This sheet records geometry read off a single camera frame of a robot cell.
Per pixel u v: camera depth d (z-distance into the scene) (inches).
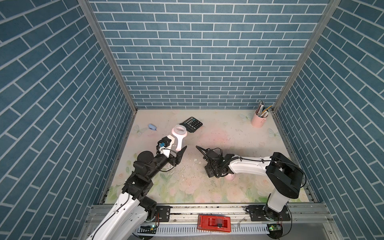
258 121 41.7
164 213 29.0
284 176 18.4
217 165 27.1
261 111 41.4
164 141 21.9
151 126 42.6
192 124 42.6
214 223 26.5
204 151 31.1
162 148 22.4
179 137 23.9
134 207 19.3
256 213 29.0
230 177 32.5
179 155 24.3
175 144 23.4
